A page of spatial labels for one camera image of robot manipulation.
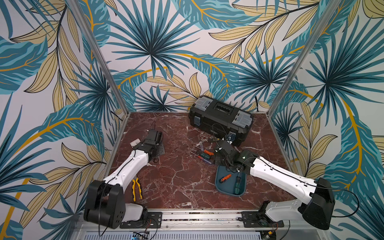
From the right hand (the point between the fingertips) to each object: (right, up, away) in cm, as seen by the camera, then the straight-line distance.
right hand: (217, 156), depth 80 cm
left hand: (-32, +2, +6) cm, 32 cm away
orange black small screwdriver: (+6, -14, +6) cm, 16 cm away
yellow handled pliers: (-46, -15, +5) cm, 49 cm away
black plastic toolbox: (+4, +20, +13) cm, 24 cm away
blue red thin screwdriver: (-8, -4, +15) cm, 17 cm away
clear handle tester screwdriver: (-7, +3, +18) cm, 20 cm away
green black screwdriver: (+11, -17, +2) cm, 21 cm away
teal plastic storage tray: (+7, -19, +6) cm, 21 cm away
